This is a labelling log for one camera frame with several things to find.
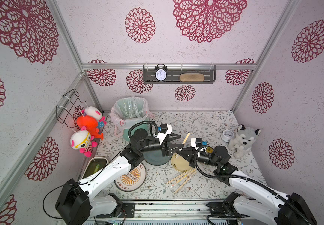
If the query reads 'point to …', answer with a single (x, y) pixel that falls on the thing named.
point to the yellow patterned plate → (209, 149)
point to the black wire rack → (63, 113)
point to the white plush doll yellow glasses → (82, 140)
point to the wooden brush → (191, 77)
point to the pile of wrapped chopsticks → (176, 183)
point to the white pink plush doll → (95, 112)
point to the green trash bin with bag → (127, 111)
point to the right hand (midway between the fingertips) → (177, 151)
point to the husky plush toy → (243, 142)
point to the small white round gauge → (226, 135)
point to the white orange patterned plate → (133, 180)
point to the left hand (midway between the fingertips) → (181, 142)
